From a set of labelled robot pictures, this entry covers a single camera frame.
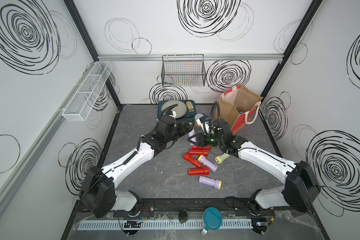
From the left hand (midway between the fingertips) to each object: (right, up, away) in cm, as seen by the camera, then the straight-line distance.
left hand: (190, 125), depth 77 cm
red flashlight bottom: (+8, -25, +5) cm, 27 cm away
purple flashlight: (0, -4, -3) cm, 5 cm away
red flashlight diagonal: (+3, -21, +10) cm, 24 cm away
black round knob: (-4, -38, -14) cm, 41 cm away
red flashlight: (+9, -17, +12) cm, 23 cm away
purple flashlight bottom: (+14, -31, +1) cm, 34 cm away
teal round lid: (+9, -40, -13) cm, 43 cm away
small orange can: (+7, +5, +35) cm, 36 cm away
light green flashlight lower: (+17, -20, +10) cm, 29 cm away
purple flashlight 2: (+12, -24, +9) cm, 28 cm away
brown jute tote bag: (+38, +13, +32) cm, 51 cm away
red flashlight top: (+4, -15, +15) cm, 22 cm away
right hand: (0, -7, -1) cm, 7 cm away
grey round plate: (-5, +11, +39) cm, 41 cm away
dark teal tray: (0, +5, +37) cm, 38 cm away
